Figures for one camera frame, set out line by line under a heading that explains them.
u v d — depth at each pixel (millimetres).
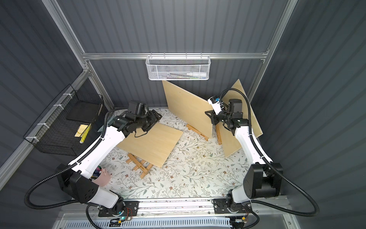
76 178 399
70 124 749
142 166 843
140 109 596
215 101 681
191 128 1025
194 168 883
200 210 738
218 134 977
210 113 746
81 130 740
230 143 870
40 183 370
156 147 947
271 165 413
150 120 690
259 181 418
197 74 888
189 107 893
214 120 710
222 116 704
